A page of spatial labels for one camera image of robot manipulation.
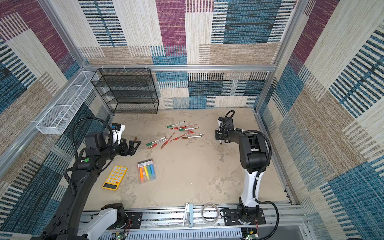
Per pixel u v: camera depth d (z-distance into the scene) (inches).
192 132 42.5
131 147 26.6
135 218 29.5
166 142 40.2
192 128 43.1
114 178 33.8
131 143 26.6
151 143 40.1
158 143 40.1
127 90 43.2
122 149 26.1
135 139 41.0
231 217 29.0
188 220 28.1
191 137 41.4
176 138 41.4
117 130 25.6
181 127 43.1
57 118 28.1
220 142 40.0
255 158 21.3
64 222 15.5
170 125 43.9
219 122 38.0
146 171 34.9
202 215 29.1
